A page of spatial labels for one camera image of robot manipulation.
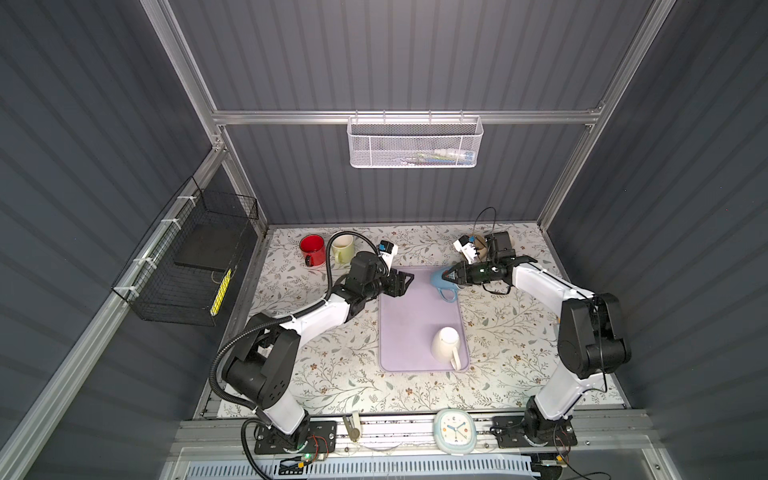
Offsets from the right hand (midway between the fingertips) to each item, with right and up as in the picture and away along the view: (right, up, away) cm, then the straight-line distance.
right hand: (448, 278), depth 90 cm
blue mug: (-4, 0, +2) cm, 4 cm away
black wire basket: (-68, +3, -17) cm, 70 cm away
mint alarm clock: (-2, -36, -18) cm, 40 cm away
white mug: (-3, -17, -11) cm, 21 cm away
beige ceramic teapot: (+8, +11, -5) cm, 14 cm away
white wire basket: (-8, +50, +22) cm, 55 cm away
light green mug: (-34, +10, +12) cm, 37 cm away
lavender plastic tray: (-12, -15, +5) cm, 20 cm away
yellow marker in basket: (-57, -2, -22) cm, 61 cm away
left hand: (-13, +2, -3) cm, 13 cm away
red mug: (-46, +10, +18) cm, 51 cm away
